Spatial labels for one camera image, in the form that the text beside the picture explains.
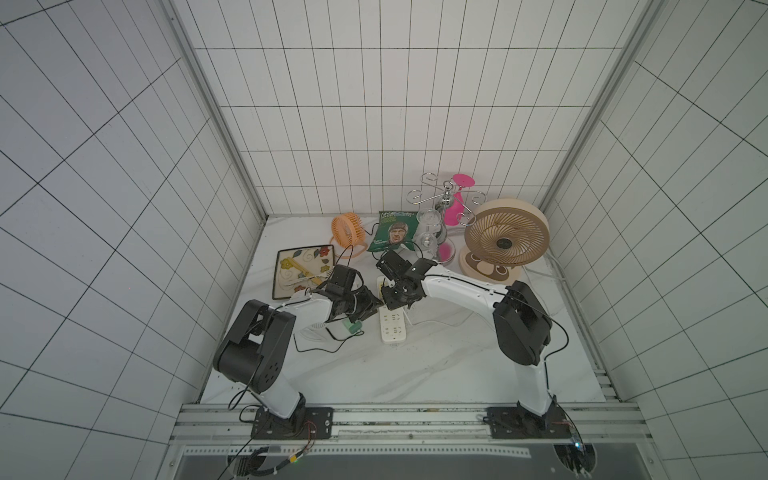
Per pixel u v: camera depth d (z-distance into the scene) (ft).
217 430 2.39
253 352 1.51
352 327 2.86
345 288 2.45
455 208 3.20
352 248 3.47
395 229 3.39
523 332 1.62
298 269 3.40
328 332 2.87
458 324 2.92
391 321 2.87
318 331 2.74
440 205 2.94
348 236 3.31
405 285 2.15
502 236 2.71
